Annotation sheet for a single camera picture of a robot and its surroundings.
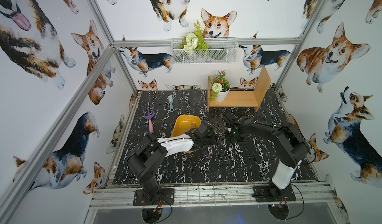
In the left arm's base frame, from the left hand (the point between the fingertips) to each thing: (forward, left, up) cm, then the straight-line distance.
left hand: (217, 135), depth 89 cm
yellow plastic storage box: (+13, +21, -8) cm, 26 cm away
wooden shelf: (+28, -22, 0) cm, 35 cm away
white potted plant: (+25, -3, +15) cm, 30 cm away
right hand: (+1, -11, -5) cm, 12 cm away
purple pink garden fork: (+19, +46, -8) cm, 50 cm away
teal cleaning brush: (+35, +33, -8) cm, 49 cm away
